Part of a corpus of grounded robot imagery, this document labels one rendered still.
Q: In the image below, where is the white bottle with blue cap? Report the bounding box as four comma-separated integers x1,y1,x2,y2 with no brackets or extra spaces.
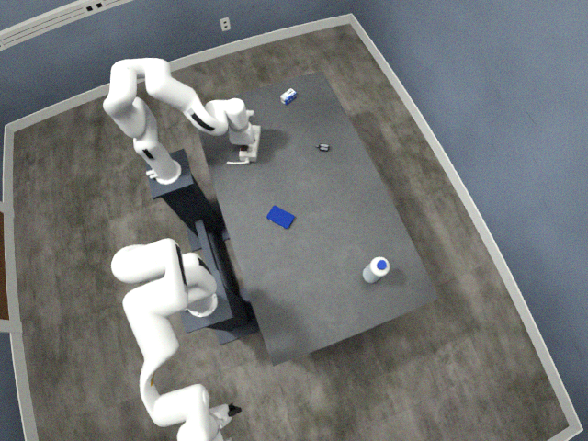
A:
363,257,390,283

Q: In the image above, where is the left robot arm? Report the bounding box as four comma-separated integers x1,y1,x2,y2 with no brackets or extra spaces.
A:
103,58,254,185

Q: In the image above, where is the white power strip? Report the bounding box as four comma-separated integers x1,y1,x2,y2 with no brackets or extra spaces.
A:
227,126,261,164

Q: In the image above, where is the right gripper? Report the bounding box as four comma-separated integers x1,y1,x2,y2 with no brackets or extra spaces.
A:
209,403,242,429

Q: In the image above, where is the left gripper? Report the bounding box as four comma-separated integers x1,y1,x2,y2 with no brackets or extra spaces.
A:
229,122,255,151

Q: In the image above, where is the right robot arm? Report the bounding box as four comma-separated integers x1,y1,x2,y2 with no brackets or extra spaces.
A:
111,239,232,441

